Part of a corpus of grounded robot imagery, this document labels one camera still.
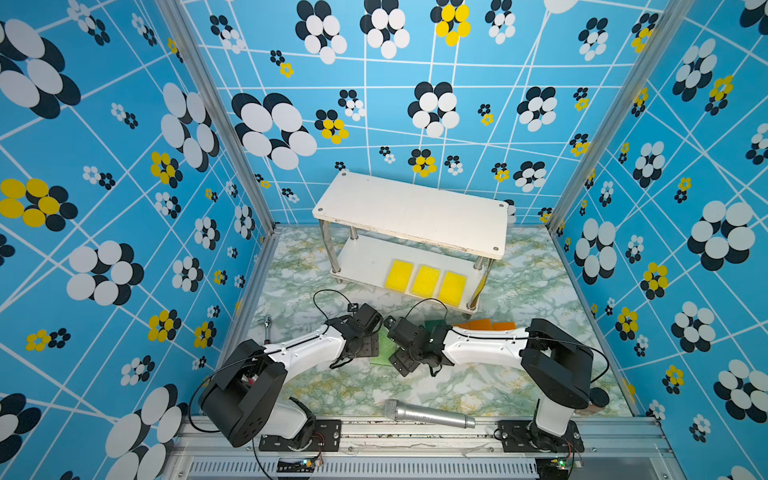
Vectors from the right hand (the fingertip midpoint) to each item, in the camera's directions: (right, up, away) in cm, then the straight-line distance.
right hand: (406, 349), depth 88 cm
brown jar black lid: (+45, -6, -18) cm, 49 cm away
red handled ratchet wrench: (-43, +7, +3) cm, 44 cm away
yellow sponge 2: (+7, +20, +6) cm, 22 cm away
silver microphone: (-1, -11, -14) cm, 18 cm away
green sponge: (-6, +1, -2) cm, 7 cm away
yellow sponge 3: (+15, +17, +5) cm, 24 cm away
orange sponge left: (+22, +7, +3) cm, 23 cm away
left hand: (-13, +1, +1) cm, 13 cm away
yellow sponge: (-2, +21, +10) cm, 24 cm away
